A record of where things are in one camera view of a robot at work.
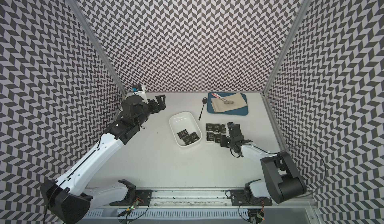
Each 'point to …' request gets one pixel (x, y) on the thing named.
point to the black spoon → (204, 101)
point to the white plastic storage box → (185, 128)
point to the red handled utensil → (225, 101)
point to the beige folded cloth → (218, 104)
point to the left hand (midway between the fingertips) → (158, 99)
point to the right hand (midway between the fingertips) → (221, 142)
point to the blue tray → (242, 110)
